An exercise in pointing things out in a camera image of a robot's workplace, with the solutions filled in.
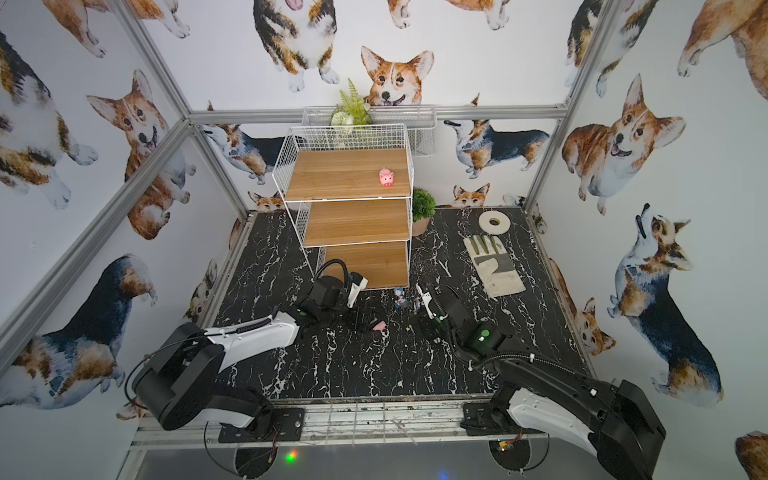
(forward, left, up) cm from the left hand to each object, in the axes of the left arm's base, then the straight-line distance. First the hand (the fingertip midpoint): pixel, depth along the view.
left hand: (377, 310), depth 86 cm
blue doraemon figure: (+7, -7, -6) cm, 12 cm away
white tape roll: (+36, -42, -8) cm, 56 cm away
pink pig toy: (-3, -1, -5) cm, 6 cm away
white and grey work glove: (+19, -40, -7) cm, 44 cm away
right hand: (-2, -12, +6) cm, 14 cm away
